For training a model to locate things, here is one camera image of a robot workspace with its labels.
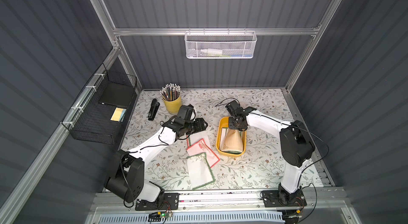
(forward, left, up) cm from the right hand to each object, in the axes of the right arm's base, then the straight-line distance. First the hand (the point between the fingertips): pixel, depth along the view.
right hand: (233, 125), depth 94 cm
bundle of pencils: (+17, +38, +11) cm, 44 cm away
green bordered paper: (-25, +19, -6) cm, 32 cm away
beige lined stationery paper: (-10, +1, +1) cm, 10 cm away
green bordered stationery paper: (-6, +24, -4) cm, 25 cm away
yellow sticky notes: (-7, +58, +20) cm, 62 cm away
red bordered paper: (-12, +19, -5) cm, 23 cm away
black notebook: (+8, +65, +18) cm, 68 cm away
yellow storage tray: (+3, +6, 0) cm, 6 cm away
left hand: (-6, +16, +9) cm, 19 cm away
